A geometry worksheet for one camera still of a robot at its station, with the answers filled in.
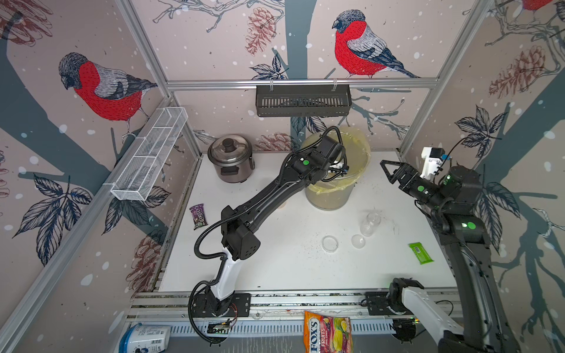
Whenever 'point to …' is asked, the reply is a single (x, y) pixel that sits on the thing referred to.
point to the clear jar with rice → (368, 225)
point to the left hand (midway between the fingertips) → (315, 147)
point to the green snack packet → (421, 253)
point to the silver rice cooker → (232, 157)
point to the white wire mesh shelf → (134, 181)
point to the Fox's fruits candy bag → (327, 334)
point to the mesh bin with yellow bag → (337, 193)
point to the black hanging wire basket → (303, 101)
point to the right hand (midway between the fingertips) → (388, 164)
